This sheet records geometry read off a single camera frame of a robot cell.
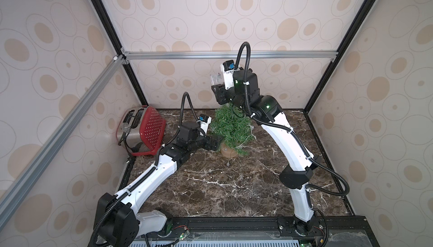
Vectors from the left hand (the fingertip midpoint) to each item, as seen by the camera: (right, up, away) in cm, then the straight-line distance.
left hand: (219, 134), depth 77 cm
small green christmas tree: (+7, +2, -1) cm, 7 cm away
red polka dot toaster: (-42, +1, +11) cm, 43 cm away
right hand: (+2, +21, -9) cm, 23 cm away
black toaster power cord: (-50, -16, +18) cm, 55 cm away
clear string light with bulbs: (+11, -6, +5) cm, 13 cm away
